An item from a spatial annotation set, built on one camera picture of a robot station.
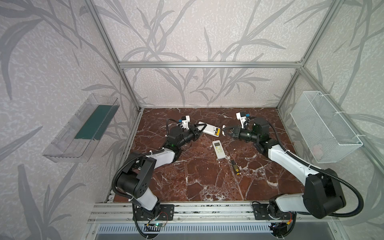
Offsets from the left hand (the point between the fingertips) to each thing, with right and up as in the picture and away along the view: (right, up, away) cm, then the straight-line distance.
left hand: (209, 123), depth 79 cm
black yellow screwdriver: (+16, -26, +9) cm, 32 cm away
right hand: (+8, -2, -1) cm, 8 cm away
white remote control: (0, -4, +1) cm, 4 cm away
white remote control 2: (+7, -18, +17) cm, 25 cm away
